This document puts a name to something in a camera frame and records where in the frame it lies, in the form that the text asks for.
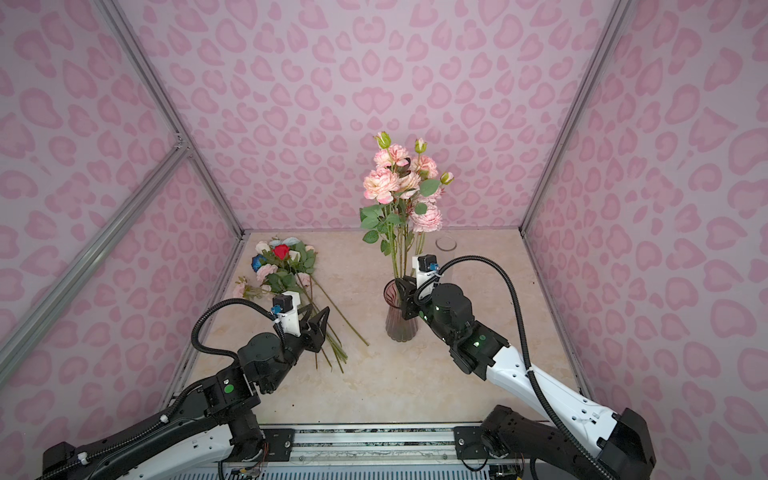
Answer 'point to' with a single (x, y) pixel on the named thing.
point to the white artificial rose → (262, 245)
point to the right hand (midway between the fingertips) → (399, 278)
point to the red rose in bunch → (281, 250)
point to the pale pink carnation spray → (270, 279)
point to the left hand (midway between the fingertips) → (322, 304)
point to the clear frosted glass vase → (446, 243)
